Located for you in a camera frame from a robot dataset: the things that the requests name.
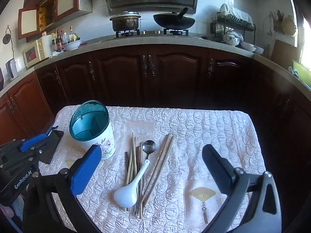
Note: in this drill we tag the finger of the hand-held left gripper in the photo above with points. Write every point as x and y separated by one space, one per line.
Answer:
31 142
36 153

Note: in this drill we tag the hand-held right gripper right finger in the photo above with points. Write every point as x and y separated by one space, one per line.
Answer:
216 167

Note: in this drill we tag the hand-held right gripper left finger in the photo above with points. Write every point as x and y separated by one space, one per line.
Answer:
86 170

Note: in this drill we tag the teal floral utensil holder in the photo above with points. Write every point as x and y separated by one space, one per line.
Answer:
102 138

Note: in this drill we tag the white ceramic spoon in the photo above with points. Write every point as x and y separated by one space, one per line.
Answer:
125 195

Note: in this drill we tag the black phone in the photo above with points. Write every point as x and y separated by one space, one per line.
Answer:
55 145

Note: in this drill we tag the light grey clothing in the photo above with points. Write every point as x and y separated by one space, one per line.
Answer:
17 206

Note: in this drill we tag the white quilted table cover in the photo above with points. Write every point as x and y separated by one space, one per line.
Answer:
194 131

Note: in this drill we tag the metal spoon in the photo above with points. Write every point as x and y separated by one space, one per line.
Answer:
149 146

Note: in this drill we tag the silver kettle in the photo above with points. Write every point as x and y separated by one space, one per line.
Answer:
11 69

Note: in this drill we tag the cream microwave oven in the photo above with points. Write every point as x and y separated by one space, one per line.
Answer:
34 53

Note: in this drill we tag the dark wooden base cabinets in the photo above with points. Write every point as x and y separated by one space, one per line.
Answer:
170 77

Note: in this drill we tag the dark sauce bottle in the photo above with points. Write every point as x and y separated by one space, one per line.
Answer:
59 42

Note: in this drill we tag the white basin bowl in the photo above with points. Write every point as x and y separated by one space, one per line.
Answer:
73 45

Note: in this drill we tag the clear bottle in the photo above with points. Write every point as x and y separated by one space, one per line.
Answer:
64 38

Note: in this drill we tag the yellow oil bottle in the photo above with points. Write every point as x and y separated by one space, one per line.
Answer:
71 35

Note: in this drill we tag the open cabinet door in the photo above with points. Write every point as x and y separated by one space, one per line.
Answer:
28 23

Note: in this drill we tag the floral lidded tureen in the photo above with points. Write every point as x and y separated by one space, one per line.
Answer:
230 38

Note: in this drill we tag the green board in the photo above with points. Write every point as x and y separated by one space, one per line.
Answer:
302 70

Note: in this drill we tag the wooden cutting board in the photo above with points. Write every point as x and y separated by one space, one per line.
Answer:
284 51

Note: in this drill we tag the gas stove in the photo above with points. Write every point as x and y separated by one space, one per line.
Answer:
150 32

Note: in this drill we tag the black wok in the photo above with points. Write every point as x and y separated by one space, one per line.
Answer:
175 21

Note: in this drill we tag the stained cooking pot with lid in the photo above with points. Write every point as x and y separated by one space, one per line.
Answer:
125 21

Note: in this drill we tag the white cloth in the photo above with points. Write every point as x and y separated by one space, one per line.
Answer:
238 13

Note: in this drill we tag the black spatula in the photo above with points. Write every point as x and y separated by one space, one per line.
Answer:
183 12

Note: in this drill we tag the round wall hanging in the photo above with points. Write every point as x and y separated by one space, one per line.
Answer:
6 39

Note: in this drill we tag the wall chopstick holder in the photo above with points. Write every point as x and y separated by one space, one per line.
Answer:
278 25

